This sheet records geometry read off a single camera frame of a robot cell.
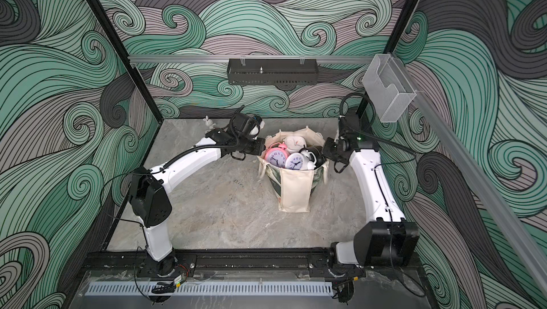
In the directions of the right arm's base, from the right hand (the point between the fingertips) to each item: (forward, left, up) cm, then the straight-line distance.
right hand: (326, 151), depth 80 cm
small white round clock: (-5, +12, +1) cm, 13 cm away
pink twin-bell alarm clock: (+1, +19, -3) cm, 19 cm away
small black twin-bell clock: (-5, +6, +3) cm, 8 cm away
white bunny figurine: (+29, +54, -13) cm, 62 cm away
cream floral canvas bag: (-12, +13, -6) cm, 19 cm away
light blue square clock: (+7, +11, -4) cm, 14 cm away
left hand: (+5, +24, 0) cm, 24 cm away
